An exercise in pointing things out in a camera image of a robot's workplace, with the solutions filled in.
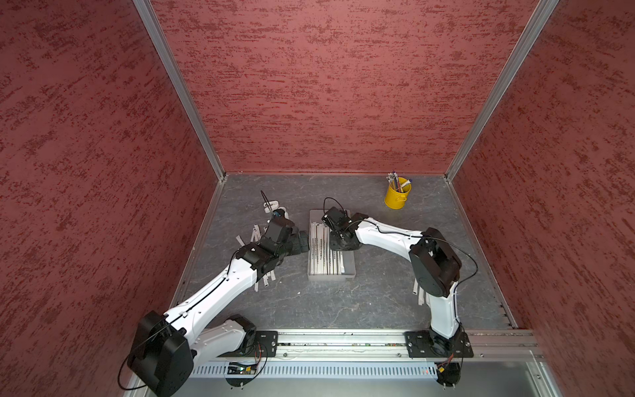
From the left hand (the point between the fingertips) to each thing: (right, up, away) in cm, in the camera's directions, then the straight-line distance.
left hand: (295, 244), depth 82 cm
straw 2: (+7, -5, +12) cm, 15 cm away
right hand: (+16, -4, +11) cm, 20 cm away
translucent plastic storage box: (+19, -7, +9) cm, 23 cm away
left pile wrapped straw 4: (-10, -13, +7) cm, 17 cm away
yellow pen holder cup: (+41, +15, +21) cm, 48 cm away
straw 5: (+16, -10, +7) cm, 20 cm away
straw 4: (+13, -9, +9) cm, 18 cm away
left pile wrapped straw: (-24, -2, +14) cm, 28 cm away
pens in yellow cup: (+38, +23, +14) cm, 47 cm away
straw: (+5, -5, +12) cm, 14 cm away
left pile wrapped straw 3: (-11, -14, +5) cm, 19 cm away
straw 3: (+9, -3, +12) cm, 15 cm away
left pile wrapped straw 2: (-14, -16, +3) cm, 21 cm away
